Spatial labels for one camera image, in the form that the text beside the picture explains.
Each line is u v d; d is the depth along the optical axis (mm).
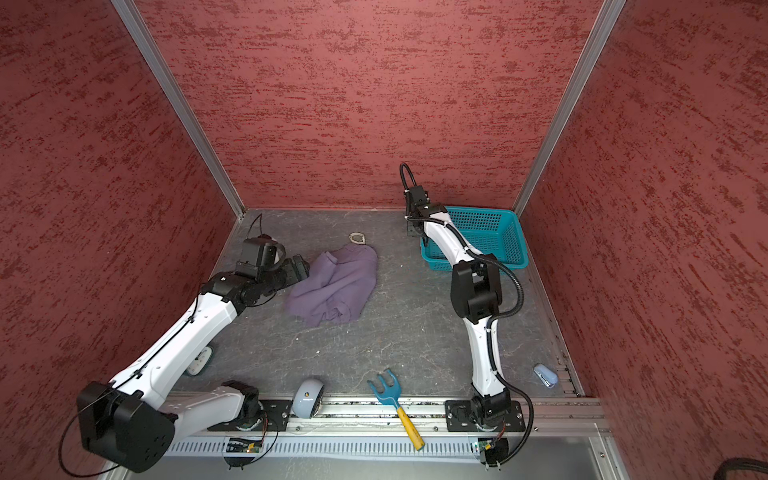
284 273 720
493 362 618
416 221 737
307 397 694
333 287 877
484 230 1136
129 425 376
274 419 688
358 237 1111
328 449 775
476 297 580
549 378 780
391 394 759
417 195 803
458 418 740
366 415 758
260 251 601
